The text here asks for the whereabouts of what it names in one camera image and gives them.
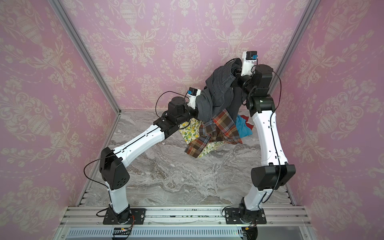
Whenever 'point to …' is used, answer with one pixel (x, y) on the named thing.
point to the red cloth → (250, 126)
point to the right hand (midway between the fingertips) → (233, 66)
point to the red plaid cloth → (221, 127)
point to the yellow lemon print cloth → (190, 130)
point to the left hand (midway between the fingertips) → (207, 105)
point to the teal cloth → (244, 130)
